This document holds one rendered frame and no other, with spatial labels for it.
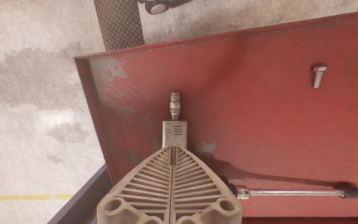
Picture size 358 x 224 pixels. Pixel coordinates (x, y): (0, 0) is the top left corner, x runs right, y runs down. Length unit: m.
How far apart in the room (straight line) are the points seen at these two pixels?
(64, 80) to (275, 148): 1.58
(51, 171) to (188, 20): 2.11
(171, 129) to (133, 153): 0.14
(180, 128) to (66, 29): 1.41
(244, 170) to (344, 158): 0.21
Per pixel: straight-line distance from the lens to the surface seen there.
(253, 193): 0.36
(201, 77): 0.28
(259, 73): 0.31
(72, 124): 1.68
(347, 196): 0.49
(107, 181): 1.11
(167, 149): 0.17
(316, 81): 0.35
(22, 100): 2.00
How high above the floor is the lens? 1.13
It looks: 73 degrees down
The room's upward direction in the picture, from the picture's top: 162 degrees counter-clockwise
